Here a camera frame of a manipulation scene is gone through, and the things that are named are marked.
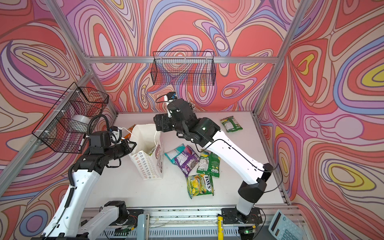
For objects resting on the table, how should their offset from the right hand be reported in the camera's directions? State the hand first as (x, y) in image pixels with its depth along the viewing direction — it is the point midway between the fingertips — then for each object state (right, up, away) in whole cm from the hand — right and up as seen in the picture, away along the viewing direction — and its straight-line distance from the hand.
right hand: (165, 121), depth 64 cm
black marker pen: (-42, -10, +8) cm, 44 cm away
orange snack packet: (-20, -7, +9) cm, 23 cm away
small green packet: (-12, -17, +22) cm, 31 cm away
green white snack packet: (+22, -25, +25) cm, 42 cm away
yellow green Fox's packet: (+15, -34, +16) cm, 41 cm away
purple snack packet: (+9, -23, +24) cm, 34 cm away
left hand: (-16, -10, +10) cm, 22 cm away
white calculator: (+54, -50, +5) cm, 74 cm away
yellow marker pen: (+25, -50, +5) cm, 56 cm away
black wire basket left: (-52, -2, +9) cm, 52 cm away
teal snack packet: (-1, -20, +28) cm, 35 cm away
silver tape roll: (-41, -1, +5) cm, 42 cm away
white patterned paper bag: (-9, -17, +5) cm, 20 cm away
